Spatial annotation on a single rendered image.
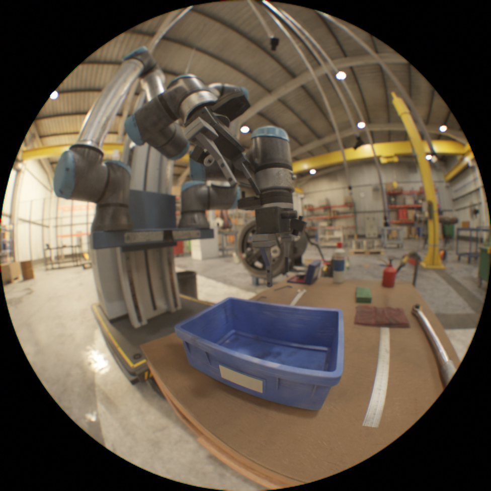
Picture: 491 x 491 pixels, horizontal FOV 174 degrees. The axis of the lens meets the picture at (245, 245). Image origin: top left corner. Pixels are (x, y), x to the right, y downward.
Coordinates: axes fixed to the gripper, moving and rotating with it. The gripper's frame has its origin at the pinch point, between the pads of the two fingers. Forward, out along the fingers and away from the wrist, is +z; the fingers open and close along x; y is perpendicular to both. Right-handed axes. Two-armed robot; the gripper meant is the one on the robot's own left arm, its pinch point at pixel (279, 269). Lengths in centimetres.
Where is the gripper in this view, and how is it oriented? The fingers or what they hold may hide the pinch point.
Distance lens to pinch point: 37.1
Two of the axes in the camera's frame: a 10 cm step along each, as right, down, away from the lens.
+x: 4.9, -0.8, 8.7
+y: 8.7, -0.1, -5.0
